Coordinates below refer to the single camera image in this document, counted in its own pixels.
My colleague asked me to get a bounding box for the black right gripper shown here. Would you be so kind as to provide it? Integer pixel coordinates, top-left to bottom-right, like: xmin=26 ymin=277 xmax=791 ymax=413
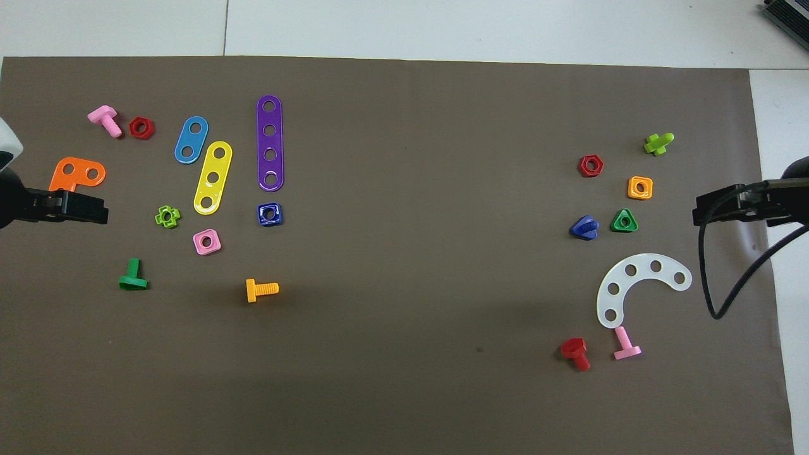
xmin=693 ymin=157 xmax=809 ymax=228

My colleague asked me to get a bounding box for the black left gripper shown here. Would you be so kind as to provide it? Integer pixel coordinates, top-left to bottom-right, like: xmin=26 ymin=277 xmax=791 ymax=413
xmin=0 ymin=169 xmax=109 ymax=229

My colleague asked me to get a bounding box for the dark blue triangle-head screw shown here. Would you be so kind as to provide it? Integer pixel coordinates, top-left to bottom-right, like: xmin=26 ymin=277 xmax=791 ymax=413
xmin=569 ymin=215 xmax=600 ymax=241

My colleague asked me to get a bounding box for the green square-head screw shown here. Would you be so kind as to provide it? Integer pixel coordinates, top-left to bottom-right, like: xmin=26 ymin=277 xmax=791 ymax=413
xmin=118 ymin=258 xmax=149 ymax=291

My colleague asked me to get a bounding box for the pink square-head screw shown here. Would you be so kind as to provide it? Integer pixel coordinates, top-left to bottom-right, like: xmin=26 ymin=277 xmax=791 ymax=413
xmin=613 ymin=326 xmax=643 ymax=361
xmin=87 ymin=105 xmax=123 ymax=138

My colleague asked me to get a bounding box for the pink square nut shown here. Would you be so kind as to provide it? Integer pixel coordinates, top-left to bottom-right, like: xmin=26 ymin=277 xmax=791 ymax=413
xmin=193 ymin=229 xmax=222 ymax=256

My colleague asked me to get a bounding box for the light green cross-head screw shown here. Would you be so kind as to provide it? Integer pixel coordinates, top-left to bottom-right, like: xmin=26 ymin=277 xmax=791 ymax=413
xmin=643 ymin=132 xmax=675 ymax=157

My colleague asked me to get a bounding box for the orange square-head screw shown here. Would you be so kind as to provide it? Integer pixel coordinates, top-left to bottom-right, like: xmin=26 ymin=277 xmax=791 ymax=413
xmin=246 ymin=279 xmax=279 ymax=303

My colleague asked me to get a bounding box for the red hexagon-head screw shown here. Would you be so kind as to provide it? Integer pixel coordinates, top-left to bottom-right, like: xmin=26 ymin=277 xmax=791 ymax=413
xmin=561 ymin=337 xmax=592 ymax=372

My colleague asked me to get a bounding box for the orange angled three-hole plate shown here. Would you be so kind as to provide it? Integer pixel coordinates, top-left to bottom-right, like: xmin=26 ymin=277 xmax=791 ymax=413
xmin=48 ymin=157 xmax=107 ymax=192

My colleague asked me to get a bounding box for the blue two-hole plate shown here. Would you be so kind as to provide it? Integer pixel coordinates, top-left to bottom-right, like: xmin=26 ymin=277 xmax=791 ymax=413
xmin=174 ymin=116 xmax=209 ymax=165

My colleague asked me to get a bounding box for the yellow three-hole plate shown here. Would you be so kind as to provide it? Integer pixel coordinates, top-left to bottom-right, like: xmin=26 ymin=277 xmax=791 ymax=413
xmin=193 ymin=140 xmax=233 ymax=216

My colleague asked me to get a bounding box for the white curved five-hole plate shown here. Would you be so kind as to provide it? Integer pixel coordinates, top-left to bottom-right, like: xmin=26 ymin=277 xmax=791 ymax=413
xmin=596 ymin=253 xmax=693 ymax=329

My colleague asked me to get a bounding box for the grey ribbed device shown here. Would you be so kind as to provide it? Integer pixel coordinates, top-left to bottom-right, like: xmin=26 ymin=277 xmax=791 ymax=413
xmin=760 ymin=0 xmax=809 ymax=35

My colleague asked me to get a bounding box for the purple four-hole plate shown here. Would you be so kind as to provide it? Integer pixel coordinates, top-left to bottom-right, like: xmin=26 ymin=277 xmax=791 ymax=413
xmin=256 ymin=95 xmax=285 ymax=192

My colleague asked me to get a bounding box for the brown table mat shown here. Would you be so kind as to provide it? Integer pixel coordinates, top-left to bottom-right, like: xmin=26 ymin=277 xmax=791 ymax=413
xmin=0 ymin=56 xmax=794 ymax=455

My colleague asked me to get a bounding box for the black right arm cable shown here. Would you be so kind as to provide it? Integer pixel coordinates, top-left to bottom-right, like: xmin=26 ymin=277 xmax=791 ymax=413
xmin=697 ymin=182 xmax=809 ymax=320

